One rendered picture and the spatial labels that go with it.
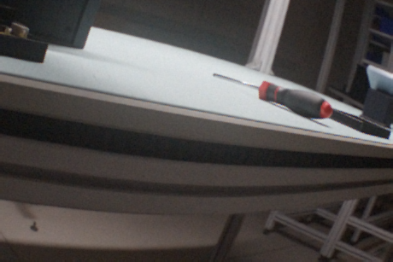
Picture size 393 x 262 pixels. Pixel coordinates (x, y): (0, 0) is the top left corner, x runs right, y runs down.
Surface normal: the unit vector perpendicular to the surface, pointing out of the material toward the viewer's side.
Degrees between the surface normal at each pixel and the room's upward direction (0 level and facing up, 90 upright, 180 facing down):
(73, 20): 90
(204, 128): 90
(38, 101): 90
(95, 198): 90
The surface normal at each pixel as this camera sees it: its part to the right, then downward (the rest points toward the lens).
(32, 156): 0.67, 0.29
